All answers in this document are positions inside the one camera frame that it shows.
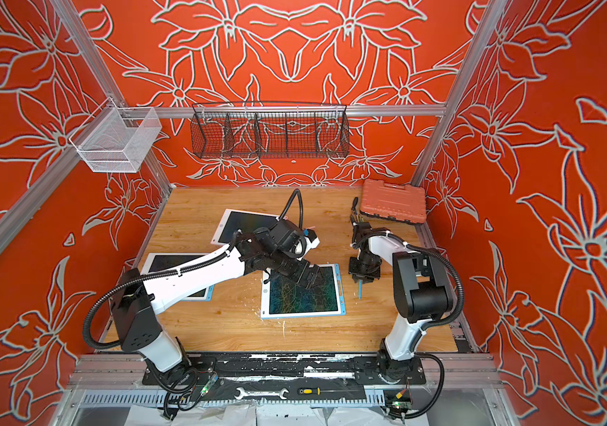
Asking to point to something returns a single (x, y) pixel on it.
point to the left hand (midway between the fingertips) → (316, 273)
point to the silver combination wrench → (244, 393)
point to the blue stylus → (360, 288)
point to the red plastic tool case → (393, 201)
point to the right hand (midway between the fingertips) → (357, 277)
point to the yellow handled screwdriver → (316, 390)
